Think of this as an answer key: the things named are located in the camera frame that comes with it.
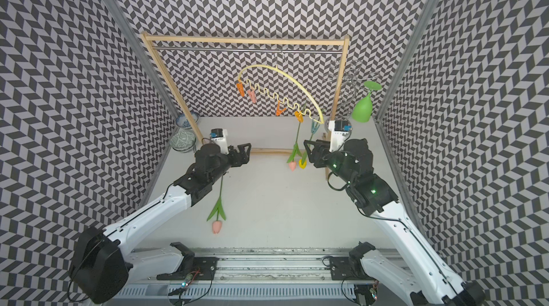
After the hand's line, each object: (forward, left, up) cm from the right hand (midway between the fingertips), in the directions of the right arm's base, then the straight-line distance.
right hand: (309, 147), depth 68 cm
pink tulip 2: (-15, +35, -30) cm, 48 cm away
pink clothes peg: (+26, +21, +1) cm, 33 cm away
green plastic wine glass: (+24, -24, -7) cm, 35 cm away
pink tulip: (+7, +5, -21) cm, 23 cm away
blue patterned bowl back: (+39, +65, -28) cm, 81 cm away
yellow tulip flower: (+6, +1, -17) cm, 18 cm away
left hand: (+7, +24, -10) cm, 27 cm away
